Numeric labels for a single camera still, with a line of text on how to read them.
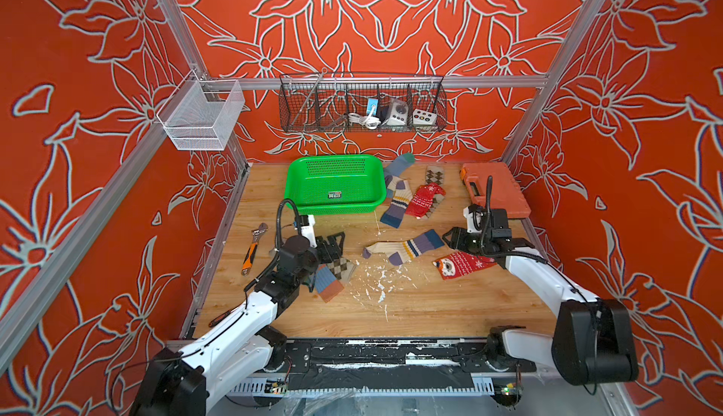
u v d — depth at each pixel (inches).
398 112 35.7
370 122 33.7
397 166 47.7
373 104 32.9
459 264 35.4
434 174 45.1
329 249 28.2
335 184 43.8
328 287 33.6
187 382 15.5
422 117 37.1
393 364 28.7
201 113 36.5
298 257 23.7
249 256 36.3
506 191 43.2
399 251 35.7
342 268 35.3
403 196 42.0
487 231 26.6
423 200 41.8
